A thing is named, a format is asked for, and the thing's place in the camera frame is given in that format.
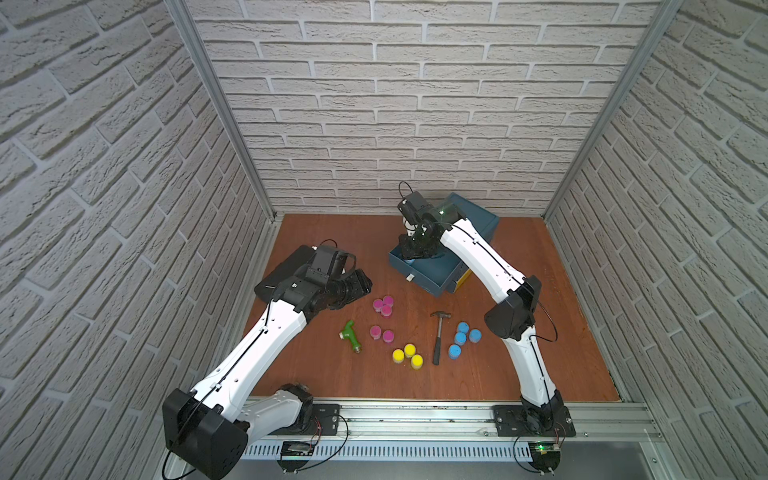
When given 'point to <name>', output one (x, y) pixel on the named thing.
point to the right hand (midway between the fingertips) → (411, 253)
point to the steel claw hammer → (437, 342)
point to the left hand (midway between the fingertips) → (370, 281)
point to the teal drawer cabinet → (485, 221)
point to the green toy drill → (349, 334)
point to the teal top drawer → (435, 274)
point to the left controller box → (294, 455)
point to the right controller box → (545, 455)
